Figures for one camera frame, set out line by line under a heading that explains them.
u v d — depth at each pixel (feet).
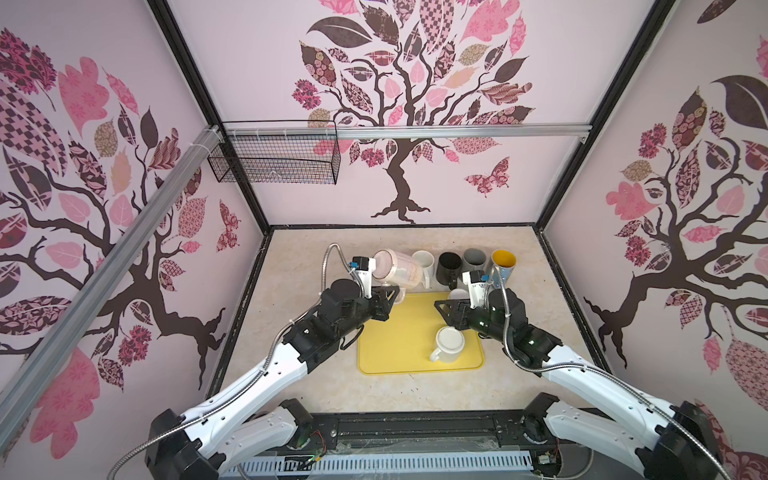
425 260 3.43
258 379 1.48
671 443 1.28
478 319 2.19
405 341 2.94
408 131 3.10
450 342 2.67
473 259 3.22
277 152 3.11
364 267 2.04
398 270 2.15
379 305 2.04
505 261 3.26
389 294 2.33
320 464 2.29
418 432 2.45
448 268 3.21
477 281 2.24
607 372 2.88
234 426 1.39
